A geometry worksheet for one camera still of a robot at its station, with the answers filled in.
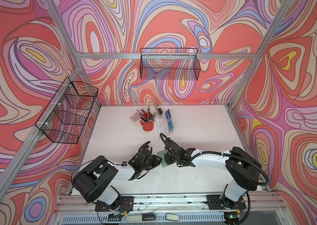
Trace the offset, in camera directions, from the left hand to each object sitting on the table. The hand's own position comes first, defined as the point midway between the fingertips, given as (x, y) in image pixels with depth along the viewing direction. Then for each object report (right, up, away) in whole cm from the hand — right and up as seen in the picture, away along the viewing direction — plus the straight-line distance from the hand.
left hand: (164, 160), depth 87 cm
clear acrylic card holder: (+1, +22, +14) cm, 26 cm away
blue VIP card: (+3, +29, +14) cm, 32 cm away
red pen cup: (-12, +21, +15) cm, 28 cm away
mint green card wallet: (-2, +3, +1) cm, 4 cm away
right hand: (+3, 0, +1) cm, 3 cm away
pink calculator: (-22, +26, +21) cm, 40 cm away
